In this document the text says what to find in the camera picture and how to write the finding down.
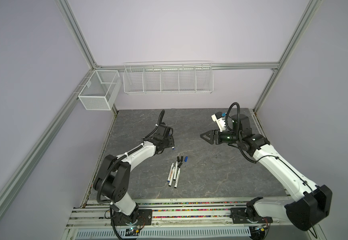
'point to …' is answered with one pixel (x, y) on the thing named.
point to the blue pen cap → (186, 158)
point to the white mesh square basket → (100, 90)
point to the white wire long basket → (168, 77)
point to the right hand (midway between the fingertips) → (204, 136)
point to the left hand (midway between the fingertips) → (171, 142)
